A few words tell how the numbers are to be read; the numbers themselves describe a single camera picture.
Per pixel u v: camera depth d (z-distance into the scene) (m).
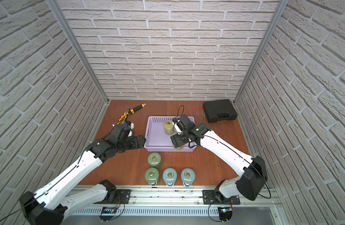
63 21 0.75
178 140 0.68
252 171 0.40
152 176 0.73
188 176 0.73
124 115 1.09
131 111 1.10
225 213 0.69
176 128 0.70
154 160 0.78
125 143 0.61
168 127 0.95
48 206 0.38
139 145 0.67
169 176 0.73
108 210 0.73
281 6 0.69
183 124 0.58
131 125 0.69
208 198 0.74
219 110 1.11
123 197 0.74
